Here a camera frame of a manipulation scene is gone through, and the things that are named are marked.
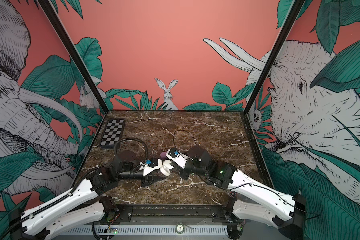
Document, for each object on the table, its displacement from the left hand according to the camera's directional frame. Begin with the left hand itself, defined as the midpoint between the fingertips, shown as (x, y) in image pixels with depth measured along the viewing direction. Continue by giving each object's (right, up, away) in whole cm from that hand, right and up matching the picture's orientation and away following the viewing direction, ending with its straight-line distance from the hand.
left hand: (163, 171), depth 66 cm
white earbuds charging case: (+1, +2, 0) cm, 2 cm away
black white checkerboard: (-41, +15, +36) cm, 56 cm away
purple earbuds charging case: (-4, +2, +27) cm, 28 cm away
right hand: (+3, +4, 0) cm, 5 cm away
